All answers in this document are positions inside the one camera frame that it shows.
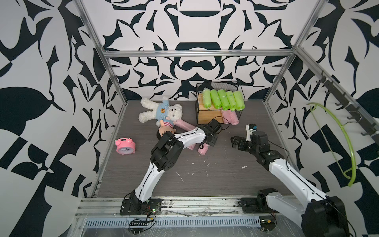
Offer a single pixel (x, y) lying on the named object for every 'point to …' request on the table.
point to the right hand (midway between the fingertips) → (238, 137)
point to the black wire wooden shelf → (204, 116)
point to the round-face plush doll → (167, 125)
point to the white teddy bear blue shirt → (160, 111)
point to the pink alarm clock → (125, 146)
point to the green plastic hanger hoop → (353, 181)
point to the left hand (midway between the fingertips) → (210, 136)
